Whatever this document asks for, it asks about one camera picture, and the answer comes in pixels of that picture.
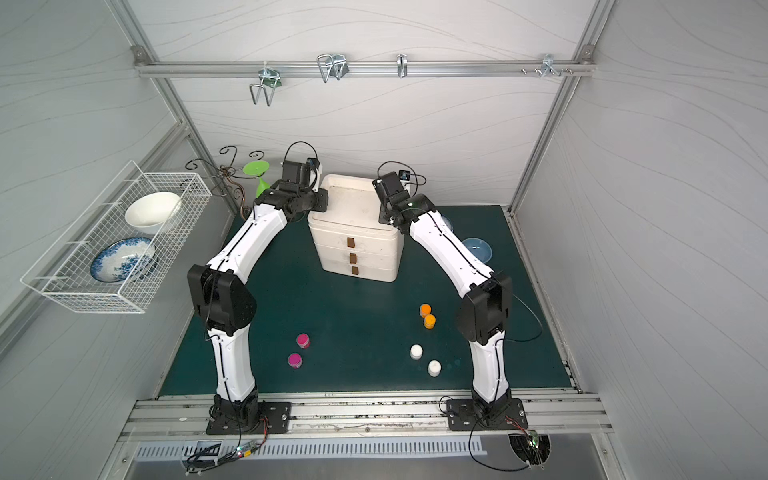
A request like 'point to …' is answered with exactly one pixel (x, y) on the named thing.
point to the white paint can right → (434, 368)
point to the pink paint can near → (295, 360)
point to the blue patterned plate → (125, 260)
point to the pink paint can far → (303, 340)
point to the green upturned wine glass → (257, 168)
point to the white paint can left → (416, 351)
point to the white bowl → (152, 211)
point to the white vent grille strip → (313, 449)
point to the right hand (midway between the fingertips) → (397, 208)
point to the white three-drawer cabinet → (351, 237)
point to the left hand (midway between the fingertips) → (325, 195)
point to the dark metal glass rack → (226, 172)
